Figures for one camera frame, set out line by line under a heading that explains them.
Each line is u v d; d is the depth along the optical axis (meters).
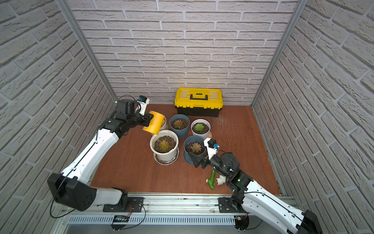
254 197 0.51
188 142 0.89
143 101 0.67
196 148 0.85
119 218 0.72
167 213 0.74
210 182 0.80
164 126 0.92
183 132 0.92
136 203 0.73
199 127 0.94
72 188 0.38
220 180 0.79
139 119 0.65
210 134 1.00
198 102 1.00
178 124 0.95
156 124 0.78
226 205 0.74
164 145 0.84
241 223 0.68
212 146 0.59
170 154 0.79
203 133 0.90
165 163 0.87
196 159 0.61
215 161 0.62
